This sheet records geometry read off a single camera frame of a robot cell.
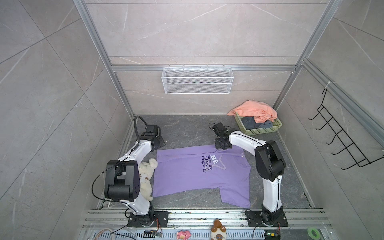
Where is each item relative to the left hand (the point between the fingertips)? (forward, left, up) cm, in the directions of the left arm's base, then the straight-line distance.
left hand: (158, 139), depth 94 cm
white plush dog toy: (-19, +5, -2) cm, 20 cm away
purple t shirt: (-17, -20, -9) cm, 28 cm away
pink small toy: (-50, -16, -6) cm, 53 cm away
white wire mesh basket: (+35, -26, +20) cm, 48 cm away
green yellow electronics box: (-51, -59, -9) cm, 78 cm away
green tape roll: (-52, -79, -8) cm, 94 cm away
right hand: (-1, -41, -6) cm, 41 cm away
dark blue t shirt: (+18, -66, -6) cm, 68 cm away
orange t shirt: (+20, -73, +3) cm, 76 cm away
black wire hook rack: (-30, -88, +24) cm, 96 cm away
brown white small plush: (-49, -32, -6) cm, 59 cm away
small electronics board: (-48, +1, -12) cm, 50 cm away
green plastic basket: (+11, -82, -2) cm, 83 cm away
